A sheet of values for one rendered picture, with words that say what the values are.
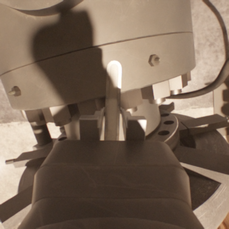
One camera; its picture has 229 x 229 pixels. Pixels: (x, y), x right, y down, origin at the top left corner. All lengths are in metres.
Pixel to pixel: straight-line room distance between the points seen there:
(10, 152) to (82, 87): 1.47
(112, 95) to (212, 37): 1.18
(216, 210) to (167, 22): 0.38
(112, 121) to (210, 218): 0.31
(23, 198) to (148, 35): 0.48
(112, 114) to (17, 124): 1.41
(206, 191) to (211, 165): 0.06
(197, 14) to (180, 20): 0.89
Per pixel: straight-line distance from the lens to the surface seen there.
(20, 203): 0.50
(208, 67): 1.30
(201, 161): 0.47
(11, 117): 1.55
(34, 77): 0.33
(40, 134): 0.88
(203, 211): 0.41
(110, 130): 0.17
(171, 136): 0.49
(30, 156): 0.74
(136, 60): 0.30
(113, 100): 0.16
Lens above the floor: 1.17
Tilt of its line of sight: 71 degrees down
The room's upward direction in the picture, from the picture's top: 168 degrees counter-clockwise
